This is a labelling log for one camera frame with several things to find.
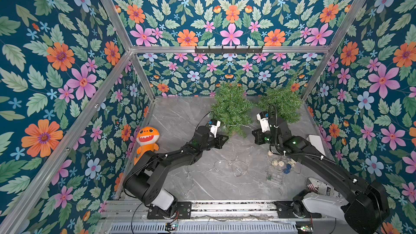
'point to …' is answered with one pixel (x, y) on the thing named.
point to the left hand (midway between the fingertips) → (230, 136)
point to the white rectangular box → (316, 142)
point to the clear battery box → (275, 175)
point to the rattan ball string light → (280, 161)
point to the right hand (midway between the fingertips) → (255, 128)
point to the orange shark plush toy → (147, 138)
